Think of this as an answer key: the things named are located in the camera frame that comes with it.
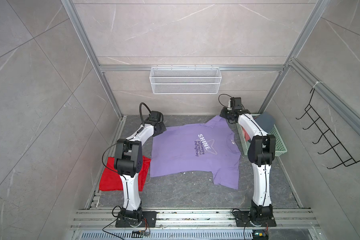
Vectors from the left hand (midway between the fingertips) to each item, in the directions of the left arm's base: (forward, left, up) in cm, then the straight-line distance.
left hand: (162, 125), depth 101 cm
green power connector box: (-63, -49, -9) cm, 80 cm away
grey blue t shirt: (+2, -75, 0) cm, 75 cm away
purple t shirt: (-13, -34, -9) cm, 37 cm away
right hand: (+9, -43, +5) cm, 44 cm away
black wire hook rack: (-29, -81, +24) cm, 89 cm away
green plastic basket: (-18, -78, -4) cm, 80 cm away
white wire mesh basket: (+20, -17, +22) cm, 35 cm away
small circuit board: (-60, +9, -11) cm, 62 cm away
